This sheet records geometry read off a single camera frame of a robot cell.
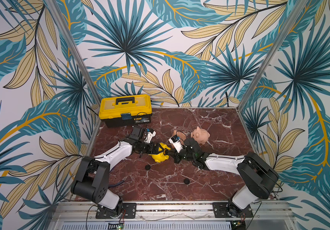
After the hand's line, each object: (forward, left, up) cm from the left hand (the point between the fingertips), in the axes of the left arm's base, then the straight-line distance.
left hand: (157, 151), depth 86 cm
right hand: (0, -6, 0) cm, 6 cm away
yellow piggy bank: (-4, -1, 0) cm, 4 cm away
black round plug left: (-6, +6, -8) cm, 12 cm away
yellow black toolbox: (+27, +23, +7) cm, 36 cm away
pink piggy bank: (+11, -27, +1) cm, 30 cm away
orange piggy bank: (+10, -14, +1) cm, 18 cm away
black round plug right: (-15, -17, -7) cm, 24 cm away
